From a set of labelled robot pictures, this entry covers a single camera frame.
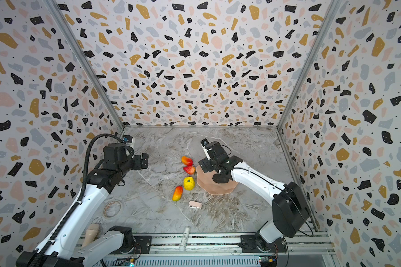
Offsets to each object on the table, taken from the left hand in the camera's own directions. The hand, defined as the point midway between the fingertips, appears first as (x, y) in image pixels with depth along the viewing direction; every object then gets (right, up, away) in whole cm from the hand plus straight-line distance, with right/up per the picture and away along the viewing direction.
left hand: (137, 152), depth 76 cm
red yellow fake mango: (+20, -7, +24) cm, 32 cm away
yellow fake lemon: (+22, -17, +12) cm, 30 cm away
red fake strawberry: (+22, -11, +19) cm, 31 cm away
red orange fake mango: (+16, -22, +12) cm, 30 cm away
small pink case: (+26, -27, +8) cm, 38 cm away
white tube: (+22, -38, -2) cm, 44 cm away
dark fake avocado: (+39, -16, +15) cm, 45 cm away
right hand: (+32, -1, +8) cm, 33 cm away
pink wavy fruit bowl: (+31, -17, +18) cm, 39 cm away
